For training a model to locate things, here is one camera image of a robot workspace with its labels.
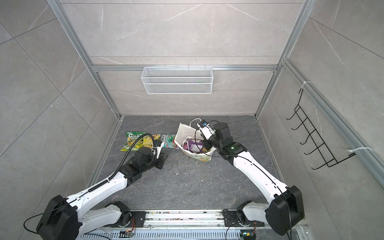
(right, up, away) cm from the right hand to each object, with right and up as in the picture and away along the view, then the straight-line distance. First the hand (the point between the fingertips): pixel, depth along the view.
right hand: (202, 132), depth 80 cm
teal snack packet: (-22, -7, +20) cm, 31 cm away
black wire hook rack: (+51, -2, -12) cm, 52 cm away
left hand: (-20, -11, +3) cm, 23 cm away
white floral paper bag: (-11, 0, +11) cm, 15 cm away
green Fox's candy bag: (-48, -4, +22) cm, 53 cm away
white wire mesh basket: (-16, +35, +21) cm, 44 cm away
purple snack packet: (-5, -9, +15) cm, 18 cm away
